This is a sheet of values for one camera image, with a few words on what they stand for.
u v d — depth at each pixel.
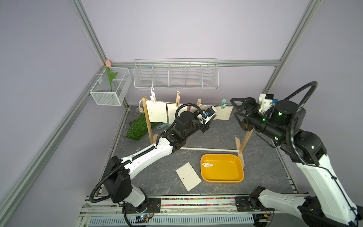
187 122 0.53
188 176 0.84
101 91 0.89
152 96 0.62
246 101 0.47
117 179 0.41
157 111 0.66
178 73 0.99
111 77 0.90
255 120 0.47
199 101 0.61
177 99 0.61
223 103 0.60
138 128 0.99
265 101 0.49
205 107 0.62
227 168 0.87
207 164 0.86
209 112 0.56
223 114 0.67
